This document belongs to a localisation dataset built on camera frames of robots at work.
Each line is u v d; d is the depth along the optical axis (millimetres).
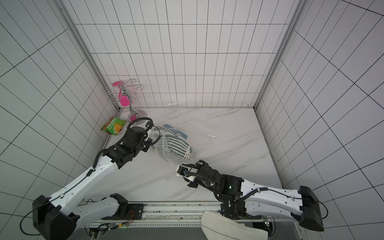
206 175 449
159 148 698
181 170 543
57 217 366
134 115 1106
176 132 925
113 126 995
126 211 686
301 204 423
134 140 562
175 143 834
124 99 976
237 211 644
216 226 686
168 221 712
